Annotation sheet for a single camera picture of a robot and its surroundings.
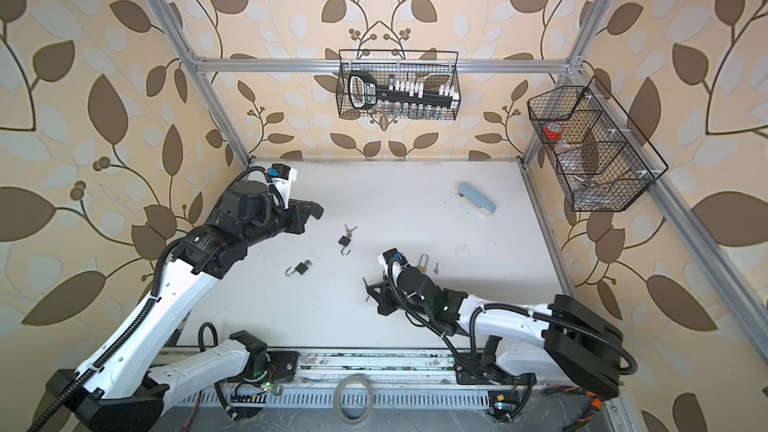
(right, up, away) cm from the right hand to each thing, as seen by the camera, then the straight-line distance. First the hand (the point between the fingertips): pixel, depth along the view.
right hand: (368, 293), depth 77 cm
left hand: (-11, +24, -8) cm, 27 cm away
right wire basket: (+59, +35, -3) cm, 68 cm away
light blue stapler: (+36, +24, +28) cm, 51 cm away
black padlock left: (-22, +2, +15) cm, 27 cm away
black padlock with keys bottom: (0, +2, +1) cm, 2 cm away
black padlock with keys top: (-10, +10, +22) cm, 26 cm away
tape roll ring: (-6, -21, -5) cm, 22 cm away
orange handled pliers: (+54, -23, -7) cm, 60 cm away
